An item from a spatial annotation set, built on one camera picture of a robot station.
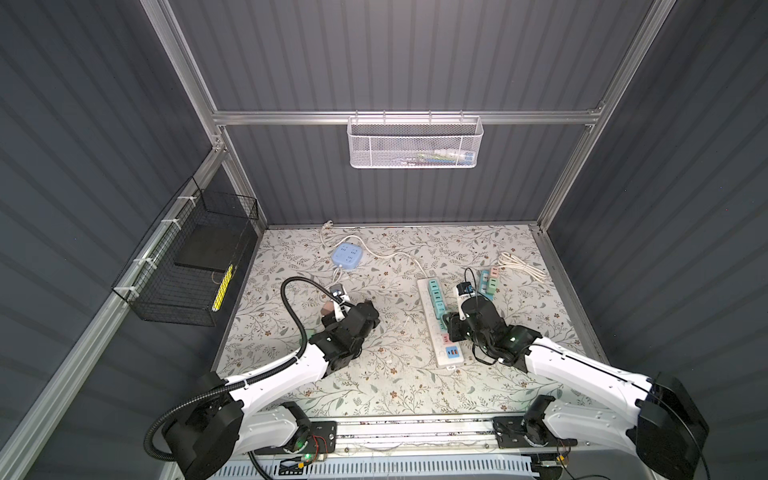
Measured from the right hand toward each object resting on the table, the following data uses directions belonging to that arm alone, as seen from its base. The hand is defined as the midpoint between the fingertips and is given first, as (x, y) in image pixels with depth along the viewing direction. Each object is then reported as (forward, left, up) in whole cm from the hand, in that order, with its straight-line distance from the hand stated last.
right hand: (450, 318), depth 83 cm
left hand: (+3, +27, +2) cm, 27 cm away
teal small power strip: (+20, -15, -8) cm, 26 cm away
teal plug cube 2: (+10, +2, -4) cm, 11 cm away
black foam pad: (+9, +62, +21) cm, 66 cm away
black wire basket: (+2, +68, +19) cm, 71 cm away
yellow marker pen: (-2, +56, +19) cm, 59 cm away
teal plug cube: (+14, +3, -3) cm, 15 cm away
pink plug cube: (+20, -18, -5) cm, 27 cm away
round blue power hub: (+29, +33, -7) cm, 45 cm away
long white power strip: (-8, +1, -8) cm, 11 cm away
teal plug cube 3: (+5, +2, -4) cm, 6 cm away
